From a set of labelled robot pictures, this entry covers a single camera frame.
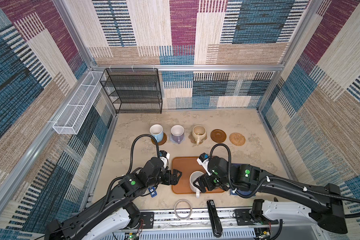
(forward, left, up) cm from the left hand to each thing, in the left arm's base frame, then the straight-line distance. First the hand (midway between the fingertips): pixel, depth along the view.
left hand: (175, 171), depth 74 cm
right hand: (-5, -13, 0) cm, 14 cm away
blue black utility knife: (-10, +10, +4) cm, 15 cm away
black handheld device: (-21, -19, -12) cm, 31 cm away
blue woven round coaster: (+23, 0, -10) cm, 26 cm away
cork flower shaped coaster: (+25, -11, -12) cm, 30 cm away
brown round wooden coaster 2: (+31, -29, -14) cm, 44 cm away
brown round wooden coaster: (+26, +9, -14) cm, 31 cm away
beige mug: (+30, -15, -10) cm, 35 cm away
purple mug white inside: (+32, -1, -11) cm, 34 cm away
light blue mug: (+30, +12, -7) cm, 33 cm away
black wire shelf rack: (+59, +31, +3) cm, 67 cm away
